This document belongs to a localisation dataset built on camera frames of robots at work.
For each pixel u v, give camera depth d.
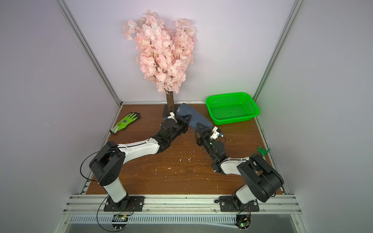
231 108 1.17
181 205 0.74
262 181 0.43
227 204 0.72
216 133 0.79
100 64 0.99
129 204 0.67
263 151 0.92
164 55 0.67
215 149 0.63
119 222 0.72
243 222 0.70
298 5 0.70
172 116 0.79
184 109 0.82
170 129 0.66
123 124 1.06
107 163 0.47
